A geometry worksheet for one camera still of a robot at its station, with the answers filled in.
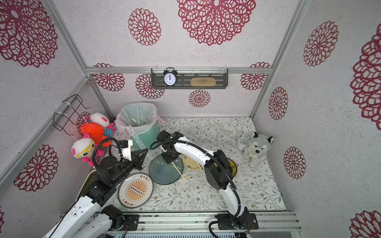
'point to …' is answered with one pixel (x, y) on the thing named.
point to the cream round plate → (191, 163)
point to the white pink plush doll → (108, 129)
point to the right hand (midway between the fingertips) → (168, 157)
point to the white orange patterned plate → (135, 190)
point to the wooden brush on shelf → (203, 82)
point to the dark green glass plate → (164, 173)
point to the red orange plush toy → (95, 131)
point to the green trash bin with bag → (143, 117)
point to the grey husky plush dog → (257, 150)
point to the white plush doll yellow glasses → (83, 148)
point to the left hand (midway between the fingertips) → (148, 150)
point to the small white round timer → (242, 143)
